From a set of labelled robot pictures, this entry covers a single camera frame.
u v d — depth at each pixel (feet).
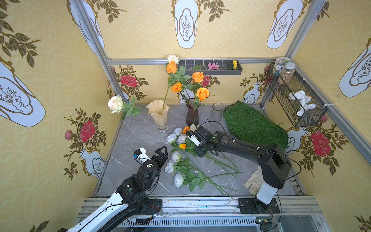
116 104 2.02
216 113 3.09
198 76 2.73
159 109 3.20
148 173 1.78
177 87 2.74
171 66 2.66
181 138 2.95
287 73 2.62
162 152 2.21
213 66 2.88
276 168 1.48
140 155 2.18
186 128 3.29
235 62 2.88
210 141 2.06
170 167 2.70
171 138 3.12
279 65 2.81
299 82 2.64
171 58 2.74
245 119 3.59
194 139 2.32
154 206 2.43
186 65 3.03
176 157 2.88
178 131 3.21
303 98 2.31
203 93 2.45
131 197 1.72
